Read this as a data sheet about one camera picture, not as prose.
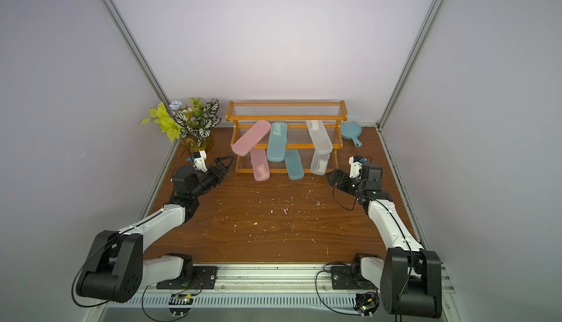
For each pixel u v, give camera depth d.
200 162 0.78
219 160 0.76
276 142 0.92
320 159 1.00
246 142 0.93
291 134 0.95
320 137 0.93
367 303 0.70
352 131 1.18
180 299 0.72
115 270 0.42
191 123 0.89
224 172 0.74
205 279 0.73
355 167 0.78
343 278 0.72
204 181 0.73
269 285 0.73
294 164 1.01
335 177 0.76
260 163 1.01
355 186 0.72
